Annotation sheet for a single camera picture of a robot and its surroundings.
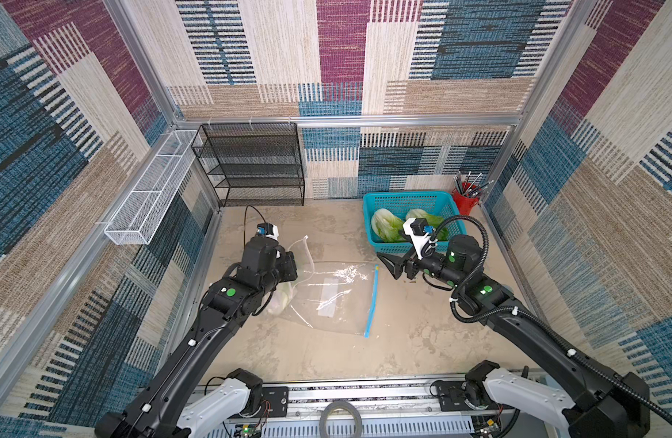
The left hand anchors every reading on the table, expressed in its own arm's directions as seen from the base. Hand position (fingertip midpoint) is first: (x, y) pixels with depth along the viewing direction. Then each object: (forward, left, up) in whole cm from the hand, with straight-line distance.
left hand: (293, 256), depth 74 cm
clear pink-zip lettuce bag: (-3, +5, -16) cm, 17 cm away
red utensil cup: (+34, -62, -14) cm, 73 cm away
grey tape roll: (-30, -11, -25) cm, 41 cm away
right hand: (+1, -27, +3) cm, 27 cm away
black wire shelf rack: (+49, +21, -6) cm, 54 cm away
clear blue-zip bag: (0, -11, -24) cm, 26 cm away
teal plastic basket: (+35, -54, -16) cm, 67 cm away
